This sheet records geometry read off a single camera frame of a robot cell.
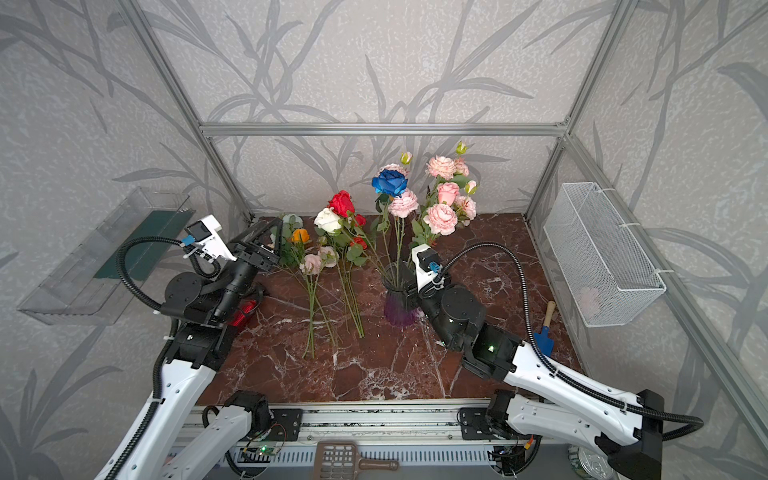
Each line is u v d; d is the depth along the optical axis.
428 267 0.50
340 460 0.70
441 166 0.69
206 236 0.51
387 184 0.62
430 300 0.54
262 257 0.54
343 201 0.65
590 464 0.64
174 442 0.44
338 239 1.07
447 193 0.67
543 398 0.46
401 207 0.67
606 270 0.61
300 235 1.08
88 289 0.63
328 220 0.63
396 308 0.86
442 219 0.64
